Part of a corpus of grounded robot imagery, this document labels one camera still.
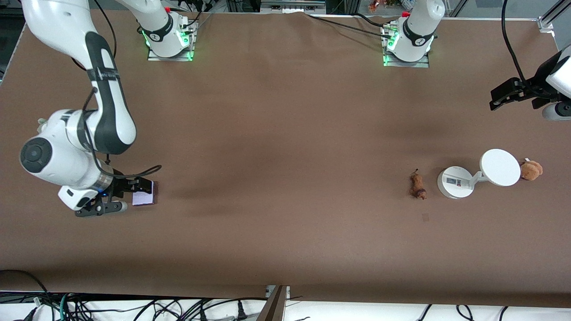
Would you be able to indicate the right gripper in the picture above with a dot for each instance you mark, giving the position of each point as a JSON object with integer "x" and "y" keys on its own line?
{"x": 119, "y": 185}

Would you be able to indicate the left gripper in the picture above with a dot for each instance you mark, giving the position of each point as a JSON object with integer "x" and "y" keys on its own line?
{"x": 536, "y": 85}

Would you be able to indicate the brown lion statue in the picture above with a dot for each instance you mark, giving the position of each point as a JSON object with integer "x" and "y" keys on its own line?
{"x": 418, "y": 185}

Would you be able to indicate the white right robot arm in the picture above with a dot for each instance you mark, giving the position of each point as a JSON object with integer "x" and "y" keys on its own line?
{"x": 53, "y": 22}

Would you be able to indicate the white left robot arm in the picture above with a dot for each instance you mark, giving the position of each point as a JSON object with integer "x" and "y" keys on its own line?
{"x": 417, "y": 26}

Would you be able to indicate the brown teddy plush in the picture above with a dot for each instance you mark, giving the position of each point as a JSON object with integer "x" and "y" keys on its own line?
{"x": 531, "y": 170}

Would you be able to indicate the white round desk lamp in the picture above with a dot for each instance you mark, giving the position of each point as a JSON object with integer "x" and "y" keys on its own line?
{"x": 499, "y": 167}

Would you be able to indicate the aluminium corner profile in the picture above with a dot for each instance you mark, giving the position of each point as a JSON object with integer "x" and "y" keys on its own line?
{"x": 546, "y": 22}

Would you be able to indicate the grey green plush toy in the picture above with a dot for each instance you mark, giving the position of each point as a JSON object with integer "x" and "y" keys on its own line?
{"x": 41, "y": 121}

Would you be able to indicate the black power plug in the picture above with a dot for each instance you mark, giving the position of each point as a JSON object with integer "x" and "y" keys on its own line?
{"x": 241, "y": 311}

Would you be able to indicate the brown paper table cover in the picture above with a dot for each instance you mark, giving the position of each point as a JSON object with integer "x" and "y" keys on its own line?
{"x": 285, "y": 111}

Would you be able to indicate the small orange toy figure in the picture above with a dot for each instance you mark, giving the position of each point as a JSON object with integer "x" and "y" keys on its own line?
{"x": 372, "y": 6}

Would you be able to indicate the grey metal box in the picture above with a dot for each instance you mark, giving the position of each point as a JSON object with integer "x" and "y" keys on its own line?
{"x": 292, "y": 5}

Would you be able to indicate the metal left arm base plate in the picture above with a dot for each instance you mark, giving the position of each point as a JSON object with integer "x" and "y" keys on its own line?
{"x": 406, "y": 63}

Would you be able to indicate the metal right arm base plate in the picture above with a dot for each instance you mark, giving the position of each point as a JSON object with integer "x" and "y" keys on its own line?
{"x": 169, "y": 57}

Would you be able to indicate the aluminium frame post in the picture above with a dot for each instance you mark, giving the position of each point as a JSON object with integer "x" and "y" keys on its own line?
{"x": 273, "y": 305}

